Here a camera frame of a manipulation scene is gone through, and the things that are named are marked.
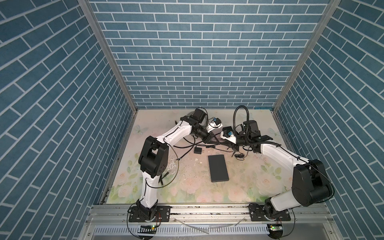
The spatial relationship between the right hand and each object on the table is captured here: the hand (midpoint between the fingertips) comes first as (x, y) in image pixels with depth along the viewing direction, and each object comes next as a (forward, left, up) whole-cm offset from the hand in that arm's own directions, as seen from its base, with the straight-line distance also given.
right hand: (221, 138), depth 86 cm
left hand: (-3, +3, 0) cm, 4 cm away
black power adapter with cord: (-2, +14, -12) cm, 19 cm away
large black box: (-13, +1, -13) cm, 18 cm away
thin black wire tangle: (-3, -14, -14) cm, 20 cm away
